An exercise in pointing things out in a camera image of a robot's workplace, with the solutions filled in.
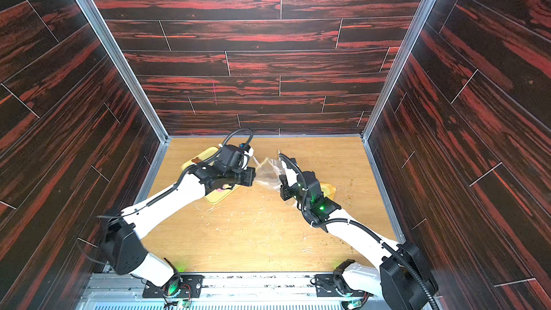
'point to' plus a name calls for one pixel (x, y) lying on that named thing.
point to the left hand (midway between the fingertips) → (257, 174)
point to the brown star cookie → (196, 160)
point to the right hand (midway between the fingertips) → (286, 174)
